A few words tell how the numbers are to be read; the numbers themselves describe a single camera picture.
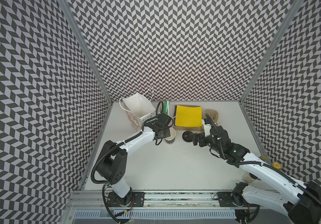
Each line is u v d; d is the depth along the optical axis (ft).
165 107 3.07
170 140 2.76
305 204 1.22
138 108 3.30
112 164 1.46
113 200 2.31
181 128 3.25
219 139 1.78
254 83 3.36
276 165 2.20
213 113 3.45
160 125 2.23
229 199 2.38
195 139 2.24
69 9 2.37
